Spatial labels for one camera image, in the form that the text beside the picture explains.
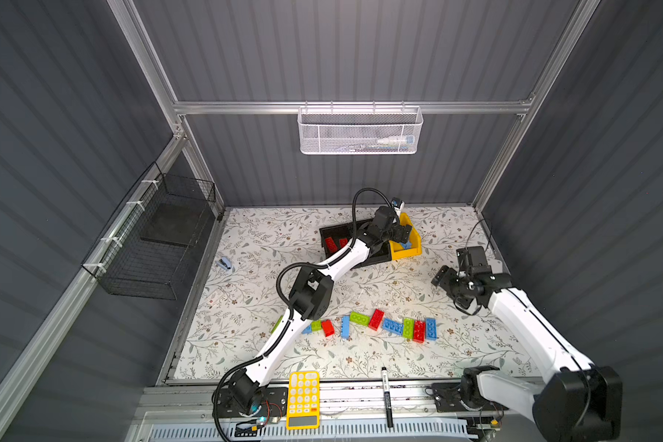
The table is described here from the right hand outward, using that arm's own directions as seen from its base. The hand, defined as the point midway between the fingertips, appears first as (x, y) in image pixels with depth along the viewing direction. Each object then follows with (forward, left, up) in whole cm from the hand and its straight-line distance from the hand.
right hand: (446, 284), depth 84 cm
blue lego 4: (+22, +7, -9) cm, 25 cm away
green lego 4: (-9, +11, -11) cm, 18 cm away
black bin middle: (+6, +21, +9) cm, 23 cm away
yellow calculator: (-30, +42, -10) cm, 53 cm away
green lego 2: (-9, +40, -10) cm, 42 cm away
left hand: (+23, +8, +1) cm, 25 cm away
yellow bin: (+18, +12, -6) cm, 22 cm away
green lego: (-16, +48, +9) cm, 51 cm away
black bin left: (+27, +34, -8) cm, 44 cm away
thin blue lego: (-10, +31, -10) cm, 34 cm away
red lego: (-7, +21, -11) cm, 25 cm away
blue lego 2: (-9, +16, -11) cm, 21 cm away
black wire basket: (+1, +85, +17) cm, 86 cm away
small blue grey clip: (+14, +76, -10) cm, 78 cm away
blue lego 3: (-10, +4, -10) cm, 15 cm away
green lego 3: (-6, +26, -11) cm, 29 cm away
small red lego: (-10, +36, -9) cm, 39 cm away
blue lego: (-11, +43, -10) cm, 45 cm away
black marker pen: (-29, +20, -11) cm, 37 cm away
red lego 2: (-11, +8, -10) cm, 17 cm away
